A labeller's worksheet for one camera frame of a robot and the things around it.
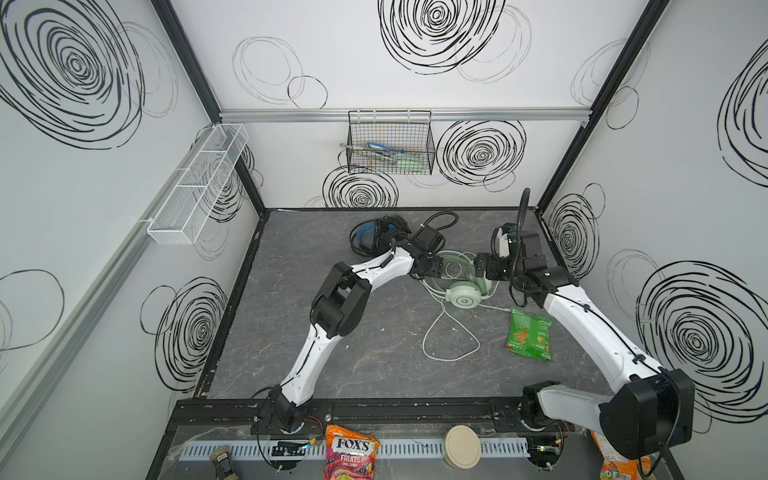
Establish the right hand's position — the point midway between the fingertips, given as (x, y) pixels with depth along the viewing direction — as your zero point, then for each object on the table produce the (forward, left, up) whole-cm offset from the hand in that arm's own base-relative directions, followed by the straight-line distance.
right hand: (488, 259), depth 82 cm
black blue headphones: (+21, +34, -15) cm, 43 cm away
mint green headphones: (-3, +5, -10) cm, 12 cm away
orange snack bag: (-45, -22, -15) cm, 52 cm away
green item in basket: (+24, +21, +15) cm, 35 cm away
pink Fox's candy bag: (-44, +36, -15) cm, 58 cm away
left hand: (+7, +12, -14) cm, 20 cm away
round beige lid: (-42, +11, -12) cm, 45 cm away
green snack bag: (-15, -13, -15) cm, 25 cm away
